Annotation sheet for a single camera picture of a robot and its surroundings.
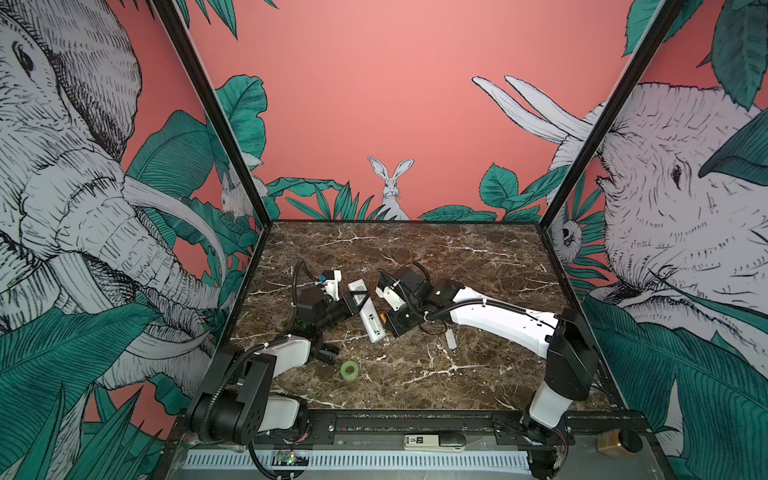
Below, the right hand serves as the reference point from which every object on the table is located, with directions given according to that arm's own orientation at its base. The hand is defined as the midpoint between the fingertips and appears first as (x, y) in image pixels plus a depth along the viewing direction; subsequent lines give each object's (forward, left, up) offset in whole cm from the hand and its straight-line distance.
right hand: (382, 325), depth 78 cm
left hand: (+10, +4, +1) cm, 11 cm away
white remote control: (+5, +4, -3) cm, 7 cm away
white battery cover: (+3, -21, -14) cm, 25 cm away
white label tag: (-25, -10, -9) cm, 28 cm away
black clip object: (-3, +16, -12) cm, 20 cm away
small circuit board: (-28, +22, -13) cm, 38 cm away
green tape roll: (-7, +10, -14) cm, 18 cm away
